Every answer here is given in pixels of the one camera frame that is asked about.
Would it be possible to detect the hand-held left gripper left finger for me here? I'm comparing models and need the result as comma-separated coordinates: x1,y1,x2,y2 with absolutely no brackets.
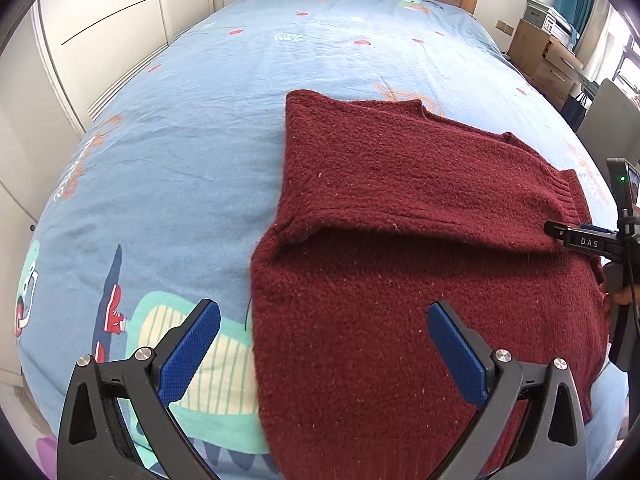
57,298,222,480

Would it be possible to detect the grey chair back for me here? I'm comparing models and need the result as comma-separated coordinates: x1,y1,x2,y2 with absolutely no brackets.
575,78,640,173

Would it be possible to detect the bed with blue cartoon sheet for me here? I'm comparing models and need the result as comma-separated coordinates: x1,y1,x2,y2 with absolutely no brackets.
14,0,632,480

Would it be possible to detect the pink cloth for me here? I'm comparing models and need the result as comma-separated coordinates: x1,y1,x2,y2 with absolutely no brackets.
34,436,59,463

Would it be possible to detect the white printer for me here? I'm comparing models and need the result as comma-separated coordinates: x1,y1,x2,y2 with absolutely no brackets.
523,0,575,42

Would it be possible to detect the wooden nightstand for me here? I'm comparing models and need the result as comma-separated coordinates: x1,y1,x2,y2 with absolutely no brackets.
507,19,585,107

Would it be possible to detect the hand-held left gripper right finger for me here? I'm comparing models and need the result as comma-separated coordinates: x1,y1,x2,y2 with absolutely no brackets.
427,301,587,480

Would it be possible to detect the white wardrobe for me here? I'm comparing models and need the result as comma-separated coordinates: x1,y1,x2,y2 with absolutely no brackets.
27,0,251,133

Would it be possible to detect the dark red knitted sweater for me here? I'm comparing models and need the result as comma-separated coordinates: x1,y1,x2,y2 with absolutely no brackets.
248,89,614,480

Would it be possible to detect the person's right hand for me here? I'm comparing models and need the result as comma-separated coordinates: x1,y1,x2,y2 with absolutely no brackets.
598,280,635,342

